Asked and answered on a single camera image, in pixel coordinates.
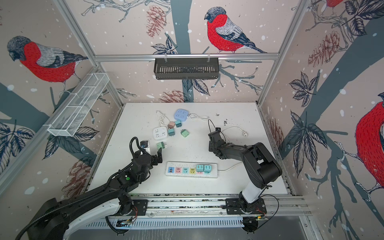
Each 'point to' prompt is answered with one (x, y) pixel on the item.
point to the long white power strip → (191, 170)
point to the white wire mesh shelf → (69, 119)
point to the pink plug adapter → (171, 125)
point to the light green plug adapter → (184, 133)
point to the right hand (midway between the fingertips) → (214, 145)
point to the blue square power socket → (181, 115)
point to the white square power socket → (160, 133)
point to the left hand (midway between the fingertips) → (153, 149)
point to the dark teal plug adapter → (178, 125)
